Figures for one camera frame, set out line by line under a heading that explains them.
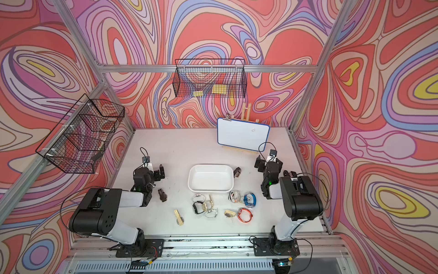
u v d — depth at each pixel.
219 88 0.90
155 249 0.72
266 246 0.73
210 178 0.95
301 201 0.47
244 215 0.82
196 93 0.82
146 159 0.78
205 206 0.82
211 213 0.82
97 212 0.45
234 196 0.88
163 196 0.87
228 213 0.81
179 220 0.78
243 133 0.94
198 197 0.88
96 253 0.73
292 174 0.95
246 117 0.91
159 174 0.88
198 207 0.84
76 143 0.74
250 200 0.86
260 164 0.85
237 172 0.96
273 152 0.80
